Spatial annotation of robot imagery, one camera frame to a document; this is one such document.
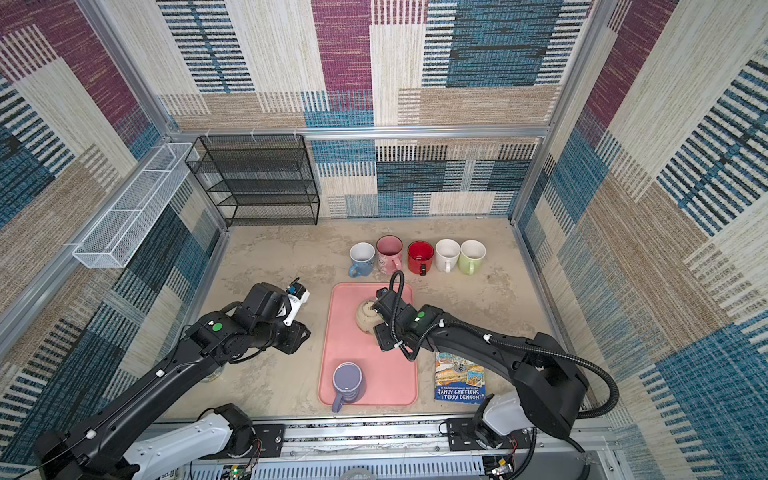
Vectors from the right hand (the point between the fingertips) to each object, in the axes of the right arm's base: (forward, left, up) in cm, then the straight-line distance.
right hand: (392, 335), depth 83 cm
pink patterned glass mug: (+28, 0, +2) cm, 28 cm away
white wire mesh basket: (+14, +64, +27) cm, 71 cm away
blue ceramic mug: (+28, +9, 0) cm, 29 cm away
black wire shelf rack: (+56, +47, +11) cm, 74 cm away
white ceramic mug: (+27, -19, +1) cm, 33 cm away
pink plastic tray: (-9, +1, -7) cm, 11 cm away
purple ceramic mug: (-13, +11, +1) cm, 17 cm away
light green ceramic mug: (+28, -28, 0) cm, 39 cm away
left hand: (-1, +22, +10) cm, 24 cm away
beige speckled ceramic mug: (+5, +7, +2) cm, 8 cm away
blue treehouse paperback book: (-11, -17, -4) cm, 21 cm away
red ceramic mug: (+28, -11, -2) cm, 30 cm away
